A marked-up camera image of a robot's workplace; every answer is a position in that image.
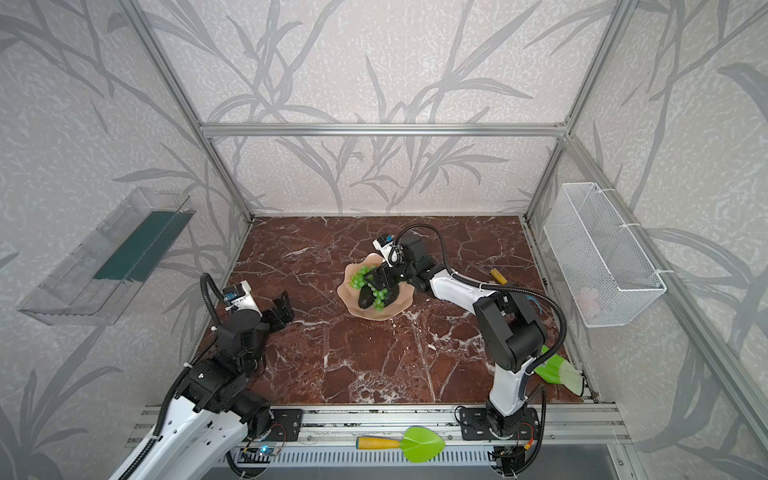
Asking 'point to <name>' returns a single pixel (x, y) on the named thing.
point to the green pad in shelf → (143, 251)
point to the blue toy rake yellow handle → (499, 276)
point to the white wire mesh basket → (605, 272)
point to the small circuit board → (255, 455)
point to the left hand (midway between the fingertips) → (280, 289)
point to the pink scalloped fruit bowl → (351, 295)
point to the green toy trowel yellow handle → (417, 443)
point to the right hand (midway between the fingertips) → (374, 261)
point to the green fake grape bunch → (358, 280)
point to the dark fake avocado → (366, 297)
